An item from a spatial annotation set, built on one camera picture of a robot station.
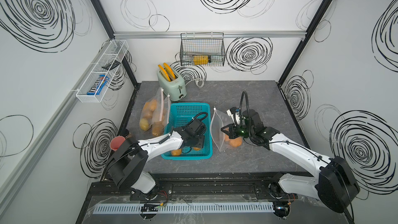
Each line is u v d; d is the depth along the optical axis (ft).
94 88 2.28
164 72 3.25
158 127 2.88
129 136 2.80
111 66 2.48
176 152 2.60
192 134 2.19
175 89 3.26
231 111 2.42
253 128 2.07
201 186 2.51
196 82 3.92
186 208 3.16
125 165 1.41
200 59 2.84
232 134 2.28
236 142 2.76
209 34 2.97
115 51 2.98
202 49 3.25
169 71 3.35
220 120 2.65
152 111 3.03
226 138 2.50
